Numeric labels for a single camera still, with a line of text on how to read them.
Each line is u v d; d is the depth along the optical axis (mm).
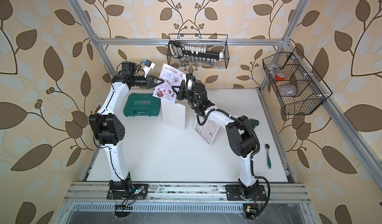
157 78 820
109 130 556
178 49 845
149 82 769
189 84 864
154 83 810
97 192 761
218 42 911
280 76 807
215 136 839
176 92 822
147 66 768
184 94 771
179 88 787
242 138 519
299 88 739
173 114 871
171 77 823
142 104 1050
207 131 866
